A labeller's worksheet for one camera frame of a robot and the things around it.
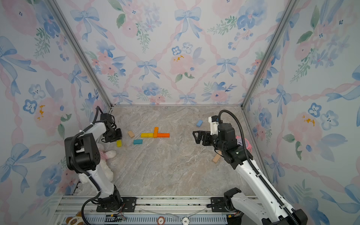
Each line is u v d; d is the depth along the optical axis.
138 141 1.00
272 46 0.83
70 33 0.78
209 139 0.64
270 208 0.39
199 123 1.09
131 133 1.02
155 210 0.73
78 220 0.67
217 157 0.91
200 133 0.64
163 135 1.01
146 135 1.01
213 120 0.64
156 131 1.04
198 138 0.65
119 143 0.94
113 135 0.83
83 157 0.51
